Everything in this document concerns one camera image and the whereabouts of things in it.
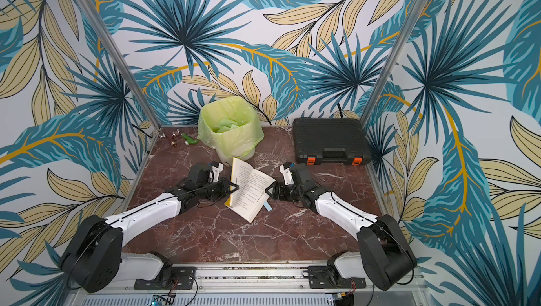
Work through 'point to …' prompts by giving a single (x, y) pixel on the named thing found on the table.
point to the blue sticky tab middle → (268, 206)
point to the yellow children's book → (248, 200)
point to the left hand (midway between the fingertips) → (239, 189)
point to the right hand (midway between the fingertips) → (271, 190)
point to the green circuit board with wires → (163, 300)
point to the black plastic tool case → (330, 141)
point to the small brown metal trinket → (174, 144)
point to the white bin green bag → (230, 125)
